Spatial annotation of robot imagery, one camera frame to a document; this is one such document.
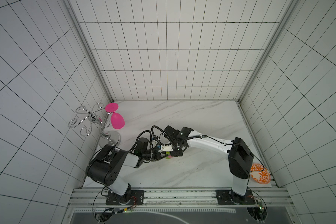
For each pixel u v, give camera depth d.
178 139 0.60
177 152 0.73
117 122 0.86
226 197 0.72
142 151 0.73
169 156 0.85
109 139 0.92
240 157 0.46
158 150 0.74
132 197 0.72
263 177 0.78
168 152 0.75
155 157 0.78
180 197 0.74
